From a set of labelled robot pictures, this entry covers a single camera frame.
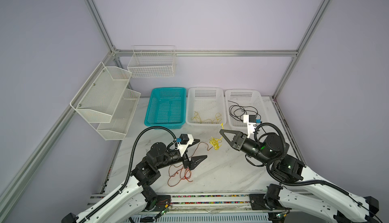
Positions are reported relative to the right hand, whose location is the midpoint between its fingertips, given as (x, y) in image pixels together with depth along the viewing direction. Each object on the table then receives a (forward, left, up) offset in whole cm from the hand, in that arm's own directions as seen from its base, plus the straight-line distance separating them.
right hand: (219, 133), depth 56 cm
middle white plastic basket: (+47, +4, -37) cm, 59 cm away
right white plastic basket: (+50, -23, -36) cm, 66 cm away
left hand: (-1, +7, -11) cm, 13 cm away
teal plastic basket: (+45, +34, -37) cm, 68 cm away
